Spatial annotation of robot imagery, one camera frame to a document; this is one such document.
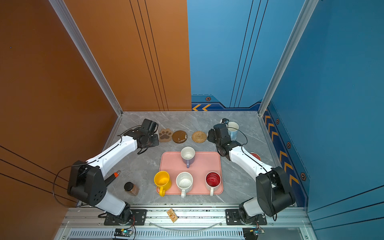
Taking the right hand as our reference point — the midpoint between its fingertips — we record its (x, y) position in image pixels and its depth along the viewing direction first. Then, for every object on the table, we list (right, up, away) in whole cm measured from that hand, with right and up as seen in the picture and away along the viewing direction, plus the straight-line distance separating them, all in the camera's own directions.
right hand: (211, 132), depth 89 cm
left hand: (-34, -4, +1) cm, 35 cm away
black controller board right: (+17, -47, -18) cm, 53 cm away
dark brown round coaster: (-21, -4, +17) cm, 27 cm away
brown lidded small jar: (-42, -27, -15) cm, 52 cm away
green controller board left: (-44, -47, -18) cm, 67 cm away
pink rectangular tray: (-4, -19, +4) cm, 20 cm away
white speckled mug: (-16, -27, -5) cm, 32 cm away
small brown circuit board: (-21, -40, -15) cm, 48 cm away
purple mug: (-14, -13, +1) cm, 19 cm away
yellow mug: (-29, -27, -4) cm, 39 cm away
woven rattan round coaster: (-7, -4, +16) cm, 18 cm away
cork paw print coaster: (-31, -3, +16) cm, 36 cm away
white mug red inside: (0, -26, -6) cm, 27 cm away
